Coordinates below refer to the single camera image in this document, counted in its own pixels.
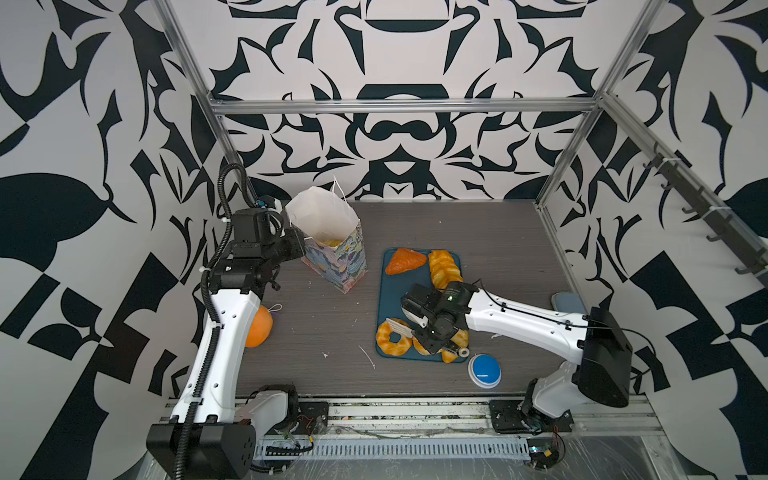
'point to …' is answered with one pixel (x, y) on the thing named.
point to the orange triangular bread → (404, 260)
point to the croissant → (461, 338)
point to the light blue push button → (567, 302)
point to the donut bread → (391, 348)
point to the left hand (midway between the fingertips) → (297, 229)
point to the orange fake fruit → (261, 327)
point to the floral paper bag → (333, 240)
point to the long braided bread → (444, 269)
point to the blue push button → (484, 370)
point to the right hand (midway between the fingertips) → (428, 340)
